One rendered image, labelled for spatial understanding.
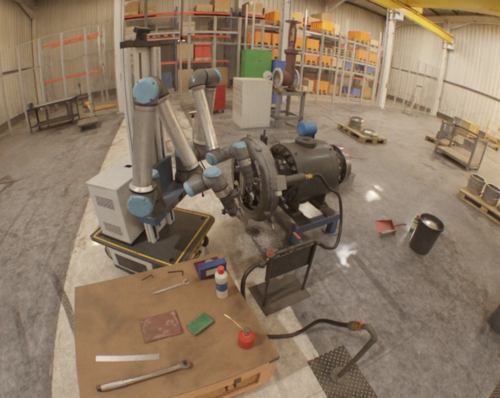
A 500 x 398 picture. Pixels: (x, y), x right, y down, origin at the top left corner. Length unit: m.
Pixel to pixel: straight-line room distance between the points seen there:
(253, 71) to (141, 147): 8.21
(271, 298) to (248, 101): 4.71
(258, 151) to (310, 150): 0.57
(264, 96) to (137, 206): 5.01
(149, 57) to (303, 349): 2.21
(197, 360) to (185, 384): 0.14
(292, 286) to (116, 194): 1.52
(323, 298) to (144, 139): 1.72
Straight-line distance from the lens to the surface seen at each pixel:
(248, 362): 1.25
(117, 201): 1.84
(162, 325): 1.36
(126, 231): 1.99
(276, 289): 2.07
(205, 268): 1.43
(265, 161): 1.94
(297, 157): 2.20
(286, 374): 1.75
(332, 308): 2.07
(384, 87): 13.94
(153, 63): 1.77
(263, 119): 6.14
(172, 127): 1.36
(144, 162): 1.30
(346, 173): 2.68
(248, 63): 9.21
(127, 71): 1.57
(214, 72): 1.81
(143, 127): 1.23
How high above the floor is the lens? 1.64
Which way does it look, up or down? 32 degrees down
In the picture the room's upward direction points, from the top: 3 degrees clockwise
